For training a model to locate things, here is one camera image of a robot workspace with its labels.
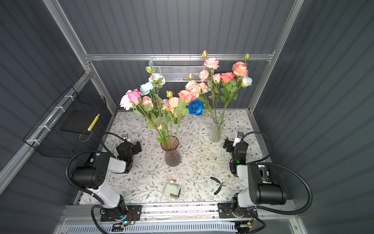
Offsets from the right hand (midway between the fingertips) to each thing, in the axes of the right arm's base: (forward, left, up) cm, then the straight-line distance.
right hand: (237, 139), depth 91 cm
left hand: (0, +70, -4) cm, 71 cm away
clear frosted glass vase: (+8, +12, -3) cm, 15 cm away
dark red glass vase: (-7, +41, -6) cm, 42 cm away
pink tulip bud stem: (-9, +44, +13) cm, 47 cm away
